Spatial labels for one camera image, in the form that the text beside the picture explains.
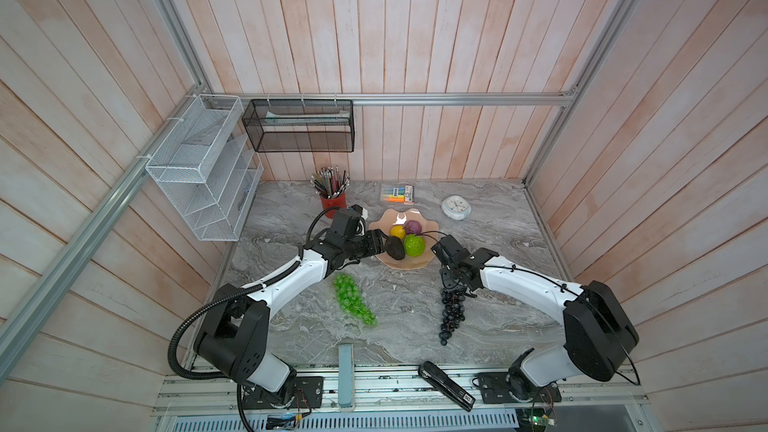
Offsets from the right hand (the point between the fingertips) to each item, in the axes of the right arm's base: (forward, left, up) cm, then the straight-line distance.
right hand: (456, 274), depth 89 cm
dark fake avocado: (+9, +19, 0) cm, 21 cm away
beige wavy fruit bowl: (+21, +21, -1) cm, 30 cm away
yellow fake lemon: (+15, +18, +1) cm, 23 cm away
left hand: (+3, +22, +9) cm, 24 cm away
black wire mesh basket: (+46, +52, +21) cm, 73 cm away
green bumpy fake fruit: (+10, +12, +1) cm, 16 cm away
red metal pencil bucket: (+24, +38, +6) cm, 45 cm away
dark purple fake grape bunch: (-8, +2, -2) cm, 9 cm away
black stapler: (-29, +6, -1) cm, 30 cm away
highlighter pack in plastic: (+35, +17, -3) cm, 39 cm away
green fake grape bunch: (-8, +32, -1) cm, 33 cm away
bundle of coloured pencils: (+28, +42, +10) cm, 52 cm away
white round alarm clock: (+29, -5, -3) cm, 30 cm away
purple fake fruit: (+16, +12, +2) cm, 21 cm away
